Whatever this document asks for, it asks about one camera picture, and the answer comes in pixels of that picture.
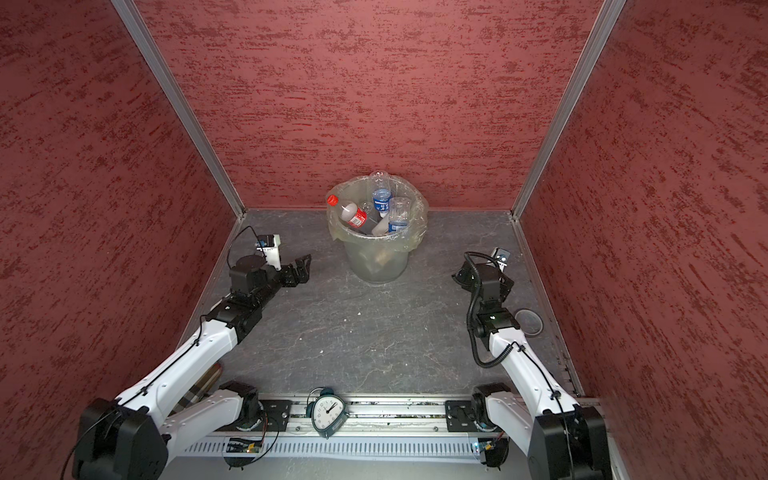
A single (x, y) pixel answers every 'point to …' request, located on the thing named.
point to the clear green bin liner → (359, 189)
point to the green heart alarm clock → (326, 410)
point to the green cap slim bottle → (382, 227)
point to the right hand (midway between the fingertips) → (479, 271)
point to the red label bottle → (355, 215)
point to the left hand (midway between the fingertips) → (296, 262)
